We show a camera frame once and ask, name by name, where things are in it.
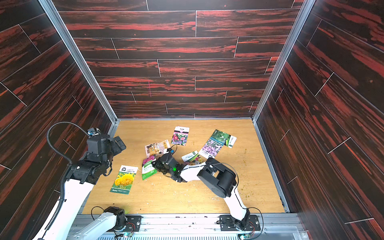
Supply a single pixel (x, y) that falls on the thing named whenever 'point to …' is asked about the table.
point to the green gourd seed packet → (223, 138)
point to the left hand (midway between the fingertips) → (114, 142)
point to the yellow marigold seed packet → (124, 181)
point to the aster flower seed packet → (180, 135)
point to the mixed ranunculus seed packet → (192, 159)
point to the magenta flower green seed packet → (148, 169)
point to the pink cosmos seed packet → (211, 148)
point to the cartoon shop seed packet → (157, 148)
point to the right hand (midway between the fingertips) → (152, 160)
